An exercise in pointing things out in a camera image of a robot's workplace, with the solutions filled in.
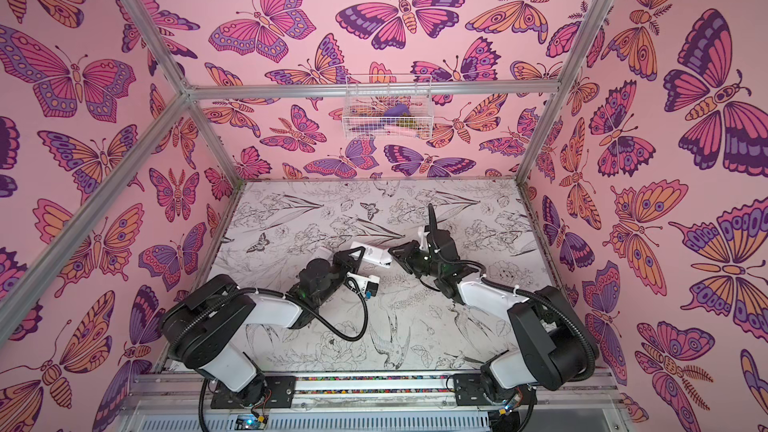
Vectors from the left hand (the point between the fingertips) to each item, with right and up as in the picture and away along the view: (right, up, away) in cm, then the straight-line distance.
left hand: (359, 240), depth 86 cm
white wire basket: (+8, +42, +10) cm, 44 cm away
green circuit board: (-26, -43, -13) cm, 52 cm away
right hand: (+8, -2, -2) cm, 9 cm away
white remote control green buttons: (+4, -4, 0) cm, 5 cm away
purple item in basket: (+11, +40, +10) cm, 43 cm away
